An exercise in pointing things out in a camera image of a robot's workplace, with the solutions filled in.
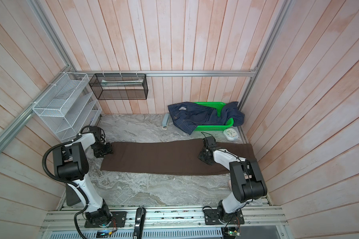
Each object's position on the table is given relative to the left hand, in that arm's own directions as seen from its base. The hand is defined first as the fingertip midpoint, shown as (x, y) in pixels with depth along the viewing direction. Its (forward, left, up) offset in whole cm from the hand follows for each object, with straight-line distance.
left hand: (109, 155), depth 97 cm
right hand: (-1, -62, 0) cm, 62 cm away
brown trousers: (-2, -39, +1) cm, 39 cm away
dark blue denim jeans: (+28, -52, +8) cm, 59 cm away
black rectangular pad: (-27, +12, +1) cm, 29 cm away
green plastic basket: (+41, -79, +6) cm, 89 cm away
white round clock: (+16, -84, +3) cm, 86 cm away
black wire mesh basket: (+41, -5, +25) cm, 48 cm away
